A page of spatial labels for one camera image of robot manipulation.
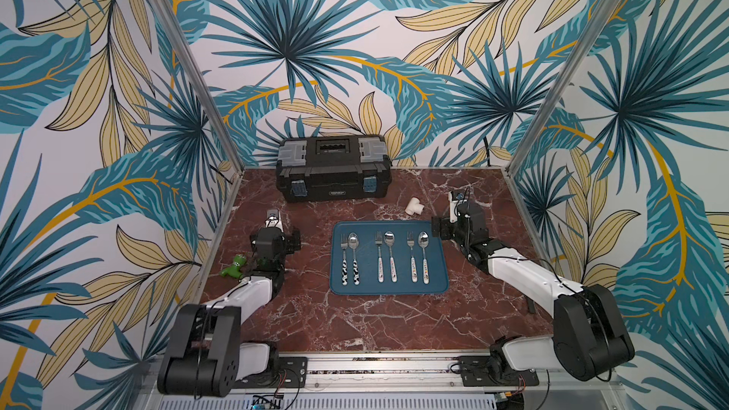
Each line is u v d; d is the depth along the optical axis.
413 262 0.93
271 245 0.65
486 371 0.73
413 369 0.75
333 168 0.98
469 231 0.66
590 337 0.42
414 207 1.06
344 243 0.97
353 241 0.95
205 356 0.41
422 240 0.98
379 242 0.98
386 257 0.93
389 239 0.97
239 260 0.87
